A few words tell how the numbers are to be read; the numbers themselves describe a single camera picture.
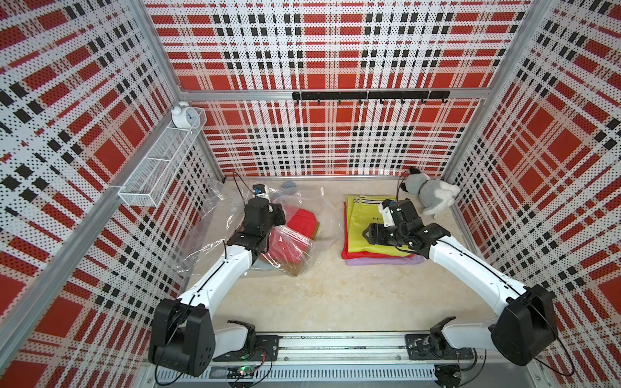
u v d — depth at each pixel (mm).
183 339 396
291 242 807
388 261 890
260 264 851
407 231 617
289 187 1014
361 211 987
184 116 800
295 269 820
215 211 1078
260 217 614
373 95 888
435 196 1005
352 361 721
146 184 690
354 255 897
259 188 718
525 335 403
